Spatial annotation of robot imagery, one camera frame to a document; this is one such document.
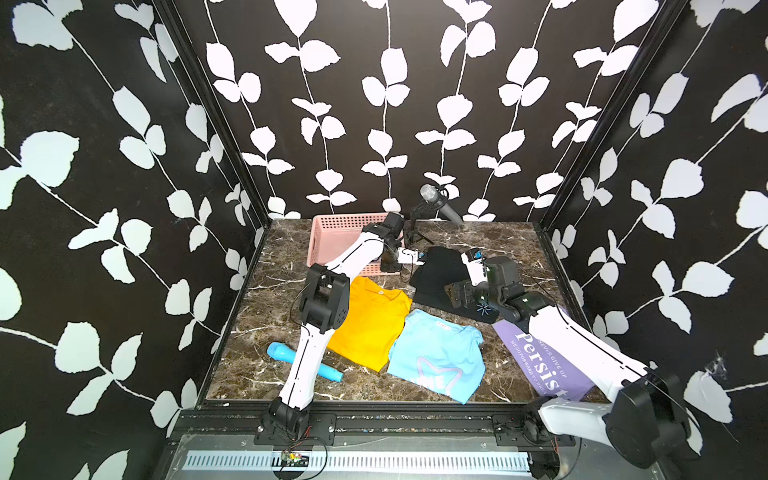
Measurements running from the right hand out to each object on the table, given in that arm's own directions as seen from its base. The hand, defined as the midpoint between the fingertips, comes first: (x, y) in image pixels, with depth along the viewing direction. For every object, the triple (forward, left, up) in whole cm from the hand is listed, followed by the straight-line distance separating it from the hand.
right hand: (456, 278), depth 84 cm
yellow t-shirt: (-4, +24, -19) cm, 31 cm away
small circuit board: (-42, +42, -16) cm, 62 cm away
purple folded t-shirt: (-22, -26, -16) cm, 38 cm away
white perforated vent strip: (-42, +27, -17) cm, 53 cm away
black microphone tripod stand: (+26, +12, -9) cm, 30 cm away
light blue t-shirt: (-16, +5, -16) cm, 24 cm away
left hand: (+16, +17, -10) cm, 25 cm away
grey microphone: (+25, +6, +10) cm, 28 cm away
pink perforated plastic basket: (+31, +45, -15) cm, 56 cm away
